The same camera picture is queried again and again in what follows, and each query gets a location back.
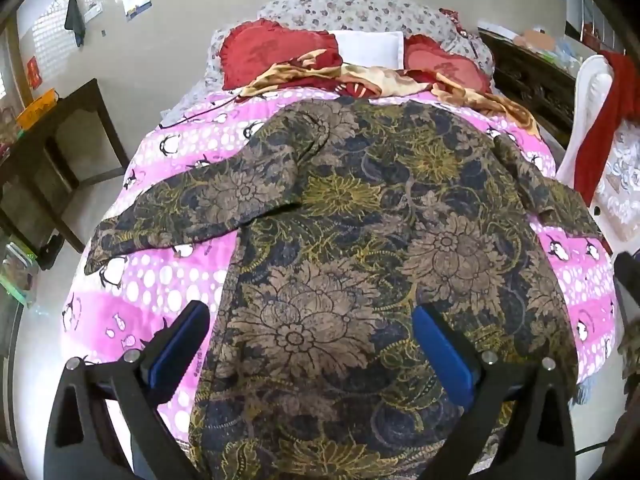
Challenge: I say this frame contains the white chair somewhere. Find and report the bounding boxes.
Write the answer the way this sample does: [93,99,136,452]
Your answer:
[556,55,640,256]

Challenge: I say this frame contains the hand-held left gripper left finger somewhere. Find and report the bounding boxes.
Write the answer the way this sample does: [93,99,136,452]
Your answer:
[44,301,211,480]

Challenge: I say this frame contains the dark hanging cloth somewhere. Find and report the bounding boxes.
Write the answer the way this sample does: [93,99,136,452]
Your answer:
[64,0,86,48]

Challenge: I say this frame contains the white pillow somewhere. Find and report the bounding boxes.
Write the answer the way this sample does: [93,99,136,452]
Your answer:
[331,30,405,70]

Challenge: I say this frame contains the floral pillow with red frill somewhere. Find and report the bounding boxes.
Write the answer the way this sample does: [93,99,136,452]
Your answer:
[440,7,496,78]

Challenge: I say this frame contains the dark carved wooden cabinet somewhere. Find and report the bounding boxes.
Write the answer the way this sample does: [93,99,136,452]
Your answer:
[477,27,583,151]

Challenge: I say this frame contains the red heart pillow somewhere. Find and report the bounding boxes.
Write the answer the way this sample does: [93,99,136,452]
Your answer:
[402,34,493,95]
[221,18,343,90]

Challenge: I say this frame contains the orange paper bag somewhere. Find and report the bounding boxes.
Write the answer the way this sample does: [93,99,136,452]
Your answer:
[519,29,557,52]

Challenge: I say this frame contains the floral chair cushion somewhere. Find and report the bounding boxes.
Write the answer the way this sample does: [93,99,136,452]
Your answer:
[597,120,640,241]

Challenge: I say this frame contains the orange box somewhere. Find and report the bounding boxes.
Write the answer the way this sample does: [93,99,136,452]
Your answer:
[16,88,57,130]

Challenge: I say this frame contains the white paper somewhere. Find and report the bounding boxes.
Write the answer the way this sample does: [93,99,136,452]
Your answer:
[479,21,521,42]

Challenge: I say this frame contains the red cloth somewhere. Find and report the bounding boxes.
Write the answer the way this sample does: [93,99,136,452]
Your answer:
[575,50,636,206]

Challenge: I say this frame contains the dark wooden table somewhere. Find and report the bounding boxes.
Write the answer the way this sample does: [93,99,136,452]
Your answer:
[0,78,130,256]

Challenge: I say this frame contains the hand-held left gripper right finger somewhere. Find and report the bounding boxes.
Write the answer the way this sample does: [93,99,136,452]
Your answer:
[411,304,583,480]

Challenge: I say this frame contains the gold red floral blanket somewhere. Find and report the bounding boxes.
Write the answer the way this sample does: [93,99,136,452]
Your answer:
[240,49,541,137]

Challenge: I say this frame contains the dark floral shirt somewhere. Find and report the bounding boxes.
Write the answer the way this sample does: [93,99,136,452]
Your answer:
[84,96,606,480]

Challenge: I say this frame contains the grey floral quilt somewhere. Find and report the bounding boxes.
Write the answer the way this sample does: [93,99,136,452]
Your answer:
[160,0,496,128]

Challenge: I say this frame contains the printed gift box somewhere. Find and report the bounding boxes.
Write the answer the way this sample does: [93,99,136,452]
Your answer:
[0,107,23,147]

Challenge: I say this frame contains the pink penguin blanket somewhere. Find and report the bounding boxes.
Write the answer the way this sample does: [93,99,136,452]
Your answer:
[61,87,617,461]

